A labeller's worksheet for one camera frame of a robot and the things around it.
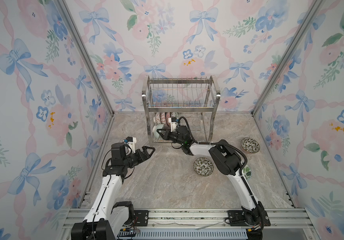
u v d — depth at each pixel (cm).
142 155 70
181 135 80
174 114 103
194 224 73
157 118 101
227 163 60
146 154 71
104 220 41
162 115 102
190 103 113
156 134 93
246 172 87
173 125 90
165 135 87
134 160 70
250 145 100
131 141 75
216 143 65
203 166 90
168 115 102
